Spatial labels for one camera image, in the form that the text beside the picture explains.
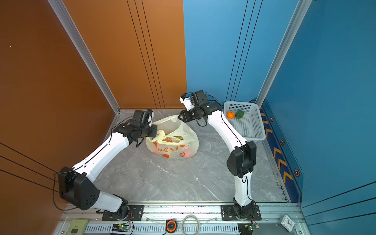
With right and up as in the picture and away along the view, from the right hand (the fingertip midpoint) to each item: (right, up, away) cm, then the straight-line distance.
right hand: (180, 116), depth 83 cm
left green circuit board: (-28, -55, -12) cm, 63 cm away
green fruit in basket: (+43, +2, +29) cm, 52 cm away
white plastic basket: (+51, -6, +26) cm, 58 cm away
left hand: (-15, -6, +1) cm, 16 cm away
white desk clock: (+52, -52, -14) cm, 75 cm away
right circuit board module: (+33, -55, -13) cm, 65 cm away
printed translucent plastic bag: (-3, -13, -1) cm, 14 cm away
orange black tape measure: (-3, -52, -16) cm, 54 cm away
